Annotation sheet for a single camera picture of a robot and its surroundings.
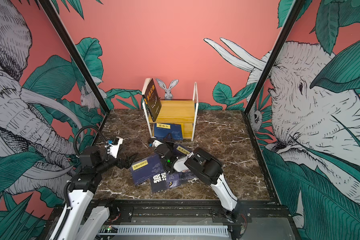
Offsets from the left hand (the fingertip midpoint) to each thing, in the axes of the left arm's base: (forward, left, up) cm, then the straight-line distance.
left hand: (129, 148), depth 74 cm
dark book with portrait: (-9, -22, -19) cm, 31 cm away
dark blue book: (-3, -5, -20) cm, 21 cm away
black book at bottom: (-11, -13, -21) cm, 27 cm away
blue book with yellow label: (+18, -14, -9) cm, 25 cm away
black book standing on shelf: (+24, -11, +12) cm, 29 cm away
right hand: (+16, -20, -8) cm, 26 cm away
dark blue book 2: (+9, -25, -20) cm, 33 cm away
